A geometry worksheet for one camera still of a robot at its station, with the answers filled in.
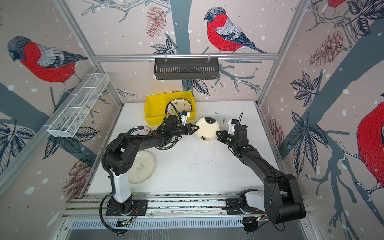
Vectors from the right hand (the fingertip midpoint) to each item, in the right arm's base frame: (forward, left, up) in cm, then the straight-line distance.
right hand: (215, 133), depth 86 cm
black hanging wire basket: (+46, +20, +15) cm, 52 cm away
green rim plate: (+9, +52, -11) cm, 54 cm away
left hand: (+3, +10, +1) cm, 10 cm away
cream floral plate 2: (+1, +5, -1) cm, 5 cm away
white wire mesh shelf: (-1, +74, +19) cm, 76 cm away
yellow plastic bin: (+36, +48, -14) cm, 62 cm away
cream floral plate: (+32, +25, -8) cm, 41 cm away
